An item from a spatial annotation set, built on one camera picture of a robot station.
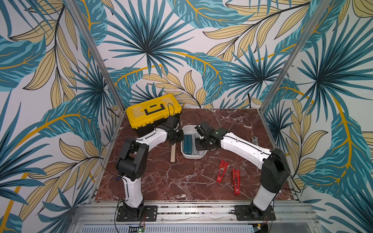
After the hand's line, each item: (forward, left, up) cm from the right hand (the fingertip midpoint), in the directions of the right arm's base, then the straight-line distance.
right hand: (198, 145), depth 86 cm
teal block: (+6, +7, -8) cm, 12 cm away
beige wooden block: (+4, +15, -9) cm, 18 cm away
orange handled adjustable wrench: (+9, -41, -11) cm, 44 cm away
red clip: (-10, -15, -11) cm, 21 cm away
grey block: (+1, +1, -8) cm, 8 cm away
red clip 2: (-16, -22, -12) cm, 30 cm away
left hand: (+8, +8, -5) cm, 12 cm away
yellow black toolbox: (+19, +30, +6) cm, 36 cm away
